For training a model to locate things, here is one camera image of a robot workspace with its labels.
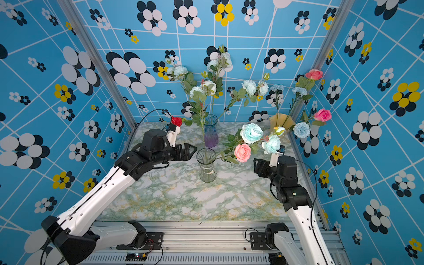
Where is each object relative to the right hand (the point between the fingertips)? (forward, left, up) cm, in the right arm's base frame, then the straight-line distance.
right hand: (263, 160), depth 74 cm
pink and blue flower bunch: (+28, -26, -2) cm, 38 cm away
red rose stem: (+18, +42, +8) cm, 46 cm away
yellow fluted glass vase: (+31, -16, -4) cm, 35 cm away
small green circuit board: (-35, +57, -25) cm, 71 cm away
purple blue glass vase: (+28, +26, -14) cm, 41 cm away
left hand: (+2, +32, +8) cm, 33 cm away
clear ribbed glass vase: (+6, +26, -7) cm, 28 cm away
